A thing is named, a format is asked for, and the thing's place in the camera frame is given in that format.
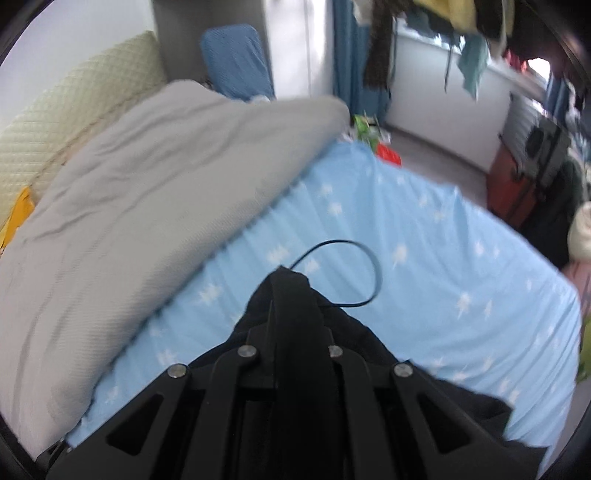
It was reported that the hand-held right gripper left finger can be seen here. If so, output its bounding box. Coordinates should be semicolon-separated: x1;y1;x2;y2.
46;271;293;480

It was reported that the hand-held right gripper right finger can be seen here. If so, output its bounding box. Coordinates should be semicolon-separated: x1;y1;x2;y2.
292;271;546;480

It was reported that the black puffer jacket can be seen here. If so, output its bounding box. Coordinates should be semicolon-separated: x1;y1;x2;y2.
187;240;550;480

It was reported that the blue star-print bed sheet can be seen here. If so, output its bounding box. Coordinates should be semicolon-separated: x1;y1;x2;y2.
69;141;583;480

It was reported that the grey duvet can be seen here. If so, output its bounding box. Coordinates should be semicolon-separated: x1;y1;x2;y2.
0;79;350;460

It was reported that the red packet on floor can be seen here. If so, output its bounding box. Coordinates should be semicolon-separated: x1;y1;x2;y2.
376;143;402;167

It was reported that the green packet on floor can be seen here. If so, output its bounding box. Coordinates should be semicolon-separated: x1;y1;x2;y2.
353;113;391;148

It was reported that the red suitcase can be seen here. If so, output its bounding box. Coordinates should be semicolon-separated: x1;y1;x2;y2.
487;138;541;227

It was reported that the black suitcase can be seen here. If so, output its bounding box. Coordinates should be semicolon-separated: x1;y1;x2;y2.
522;157;587;271

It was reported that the pink bag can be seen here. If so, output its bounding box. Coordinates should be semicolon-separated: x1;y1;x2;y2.
566;259;591;305

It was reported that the yellow pillow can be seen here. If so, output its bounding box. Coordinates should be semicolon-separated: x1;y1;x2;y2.
0;187;35;252

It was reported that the blue curtain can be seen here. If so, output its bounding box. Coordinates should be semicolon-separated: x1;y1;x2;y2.
331;0;393;116
545;69;574;121

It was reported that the blue covered chair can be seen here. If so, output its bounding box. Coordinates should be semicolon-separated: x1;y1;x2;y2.
201;24;276;100

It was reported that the white fluffy coat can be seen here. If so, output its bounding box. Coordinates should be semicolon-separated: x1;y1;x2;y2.
567;200;591;259

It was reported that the brown houndstooth coat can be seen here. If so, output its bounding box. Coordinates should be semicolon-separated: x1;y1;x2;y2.
362;0;398;88

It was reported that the silver suitcase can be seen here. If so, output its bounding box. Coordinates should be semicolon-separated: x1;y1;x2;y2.
501;92;573;185

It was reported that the cream quilted headboard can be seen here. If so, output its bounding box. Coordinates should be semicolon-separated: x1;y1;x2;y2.
0;30;169;227

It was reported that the teal hanging garment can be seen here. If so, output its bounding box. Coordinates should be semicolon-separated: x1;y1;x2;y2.
457;32;490;100

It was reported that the yellow fleece jacket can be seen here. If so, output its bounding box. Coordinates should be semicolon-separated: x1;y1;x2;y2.
413;0;482;33

